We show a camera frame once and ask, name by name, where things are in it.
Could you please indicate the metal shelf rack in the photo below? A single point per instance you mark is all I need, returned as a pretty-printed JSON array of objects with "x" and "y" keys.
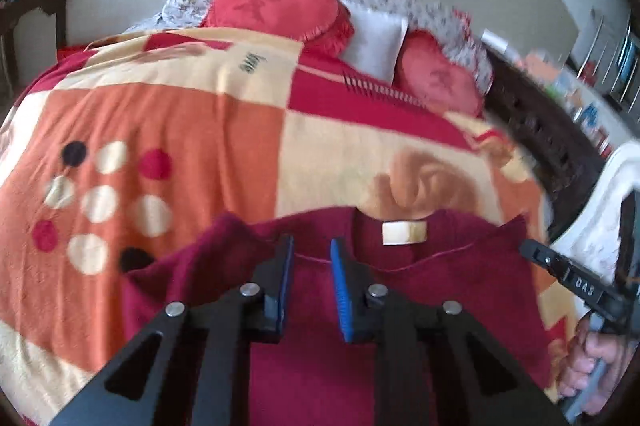
[{"x": 606, "y": 56}]

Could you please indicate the person's right hand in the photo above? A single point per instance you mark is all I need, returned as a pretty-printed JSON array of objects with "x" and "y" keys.
[{"x": 583, "y": 352}]

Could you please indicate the dark wooden side table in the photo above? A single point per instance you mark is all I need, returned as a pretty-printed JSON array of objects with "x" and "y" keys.
[{"x": 32, "y": 33}]

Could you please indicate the small round red cushion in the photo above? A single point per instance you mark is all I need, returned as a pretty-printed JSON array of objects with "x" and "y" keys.
[{"x": 423, "y": 71}]

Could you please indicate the white square pillow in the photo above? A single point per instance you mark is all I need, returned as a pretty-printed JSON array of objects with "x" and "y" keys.
[{"x": 376, "y": 43}]

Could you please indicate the orange cream patterned blanket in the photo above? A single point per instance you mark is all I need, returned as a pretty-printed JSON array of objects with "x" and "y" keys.
[{"x": 164, "y": 167}]

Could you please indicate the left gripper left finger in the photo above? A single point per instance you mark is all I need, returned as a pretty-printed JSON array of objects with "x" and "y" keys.
[{"x": 191, "y": 366}]

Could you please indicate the dark red knit garment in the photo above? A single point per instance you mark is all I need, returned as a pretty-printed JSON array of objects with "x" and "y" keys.
[{"x": 319, "y": 374}]

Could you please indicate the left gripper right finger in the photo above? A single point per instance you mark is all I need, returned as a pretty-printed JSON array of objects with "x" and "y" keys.
[{"x": 434, "y": 365}]

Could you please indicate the large round red cushion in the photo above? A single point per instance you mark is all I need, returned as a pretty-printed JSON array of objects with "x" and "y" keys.
[{"x": 321, "y": 25}]

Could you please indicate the white plastic chair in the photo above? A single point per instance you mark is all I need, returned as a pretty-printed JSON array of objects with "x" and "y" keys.
[{"x": 593, "y": 240}]

